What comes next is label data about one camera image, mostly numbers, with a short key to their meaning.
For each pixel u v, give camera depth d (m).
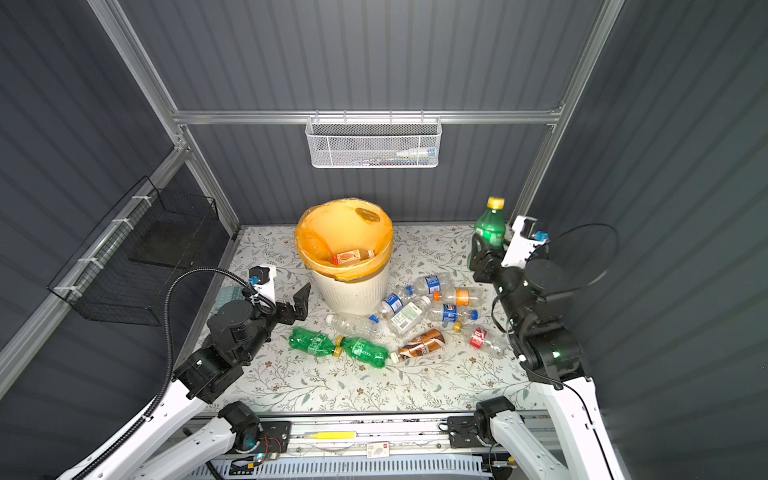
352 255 0.97
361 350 0.83
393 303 0.92
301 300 0.63
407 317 0.91
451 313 0.91
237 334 0.51
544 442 0.55
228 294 0.99
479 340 0.85
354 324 0.96
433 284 0.97
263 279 0.57
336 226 0.89
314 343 0.85
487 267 0.51
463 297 0.94
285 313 0.62
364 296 0.85
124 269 0.71
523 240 0.49
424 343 0.84
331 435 0.74
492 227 0.60
